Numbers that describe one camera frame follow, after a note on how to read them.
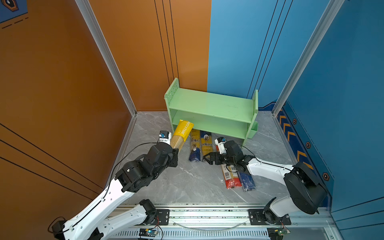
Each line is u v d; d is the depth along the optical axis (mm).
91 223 385
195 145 966
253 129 975
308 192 435
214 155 773
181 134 715
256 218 725
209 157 775
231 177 843
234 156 678
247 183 808
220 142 791
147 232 709
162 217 730
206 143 982
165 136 561
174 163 580
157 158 459
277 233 704
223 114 809
